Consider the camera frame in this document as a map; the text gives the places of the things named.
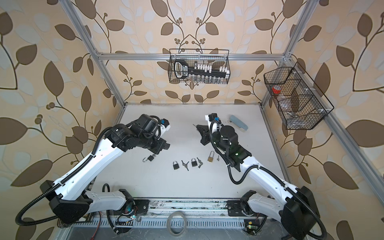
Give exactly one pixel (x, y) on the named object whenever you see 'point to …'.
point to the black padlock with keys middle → (200, 162)
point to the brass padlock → (210, 159)
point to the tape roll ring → (176, 223)
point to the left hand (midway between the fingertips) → (165, 144)
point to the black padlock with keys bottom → (185, 165)
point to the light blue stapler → (235, 121)
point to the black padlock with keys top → (195, 125)
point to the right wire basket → (302, 105)
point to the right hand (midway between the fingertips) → (198, 127)
